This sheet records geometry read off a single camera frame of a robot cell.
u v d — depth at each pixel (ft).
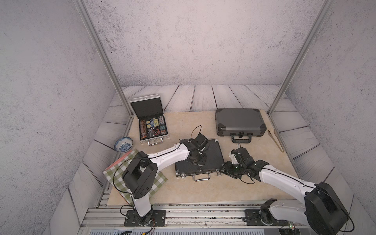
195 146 2.15
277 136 3.63
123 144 3.30
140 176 1.50
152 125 3.64
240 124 3.27
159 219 2.39
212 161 2.86
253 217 2.38
